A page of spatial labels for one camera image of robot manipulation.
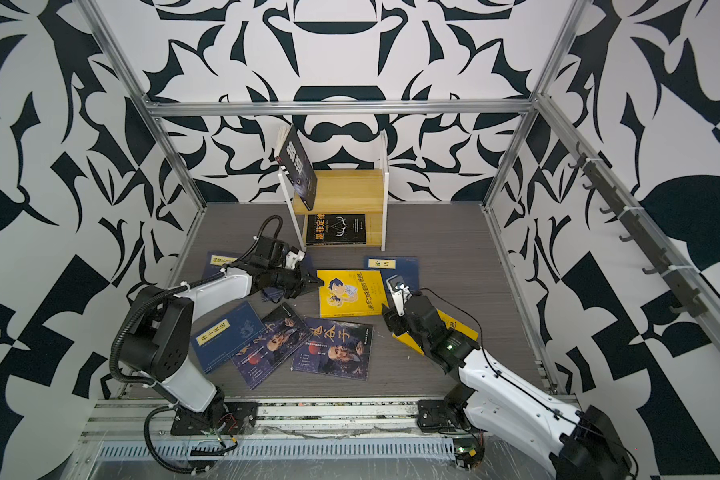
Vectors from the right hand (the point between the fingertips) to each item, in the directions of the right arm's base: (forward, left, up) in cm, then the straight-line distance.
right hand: (395, 297), depth 81 cm
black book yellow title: (+31, +18, -8) cm, 37 cm away
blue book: (+18, +57, -8) cm, 61 cm away
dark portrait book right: (-9, +17, -12) cm, 22 cm away
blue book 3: (+18, 0, -13) cm, 22 cm away
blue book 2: (-1, +31, +4) cm, 32 cm away
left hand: (+7, +19, -2) cm, 21 cm away
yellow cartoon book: (+5, +13, -7) cm, 16 cm away
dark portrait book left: (-5, +31, -10) cm, 33 cm away
